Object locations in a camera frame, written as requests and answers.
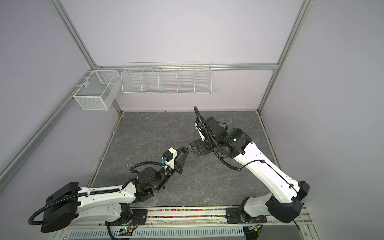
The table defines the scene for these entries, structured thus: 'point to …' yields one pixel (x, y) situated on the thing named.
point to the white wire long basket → (166, 77)
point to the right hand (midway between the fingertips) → (202, 143)
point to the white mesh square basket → (98, 90)
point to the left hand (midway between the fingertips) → (186, 151)
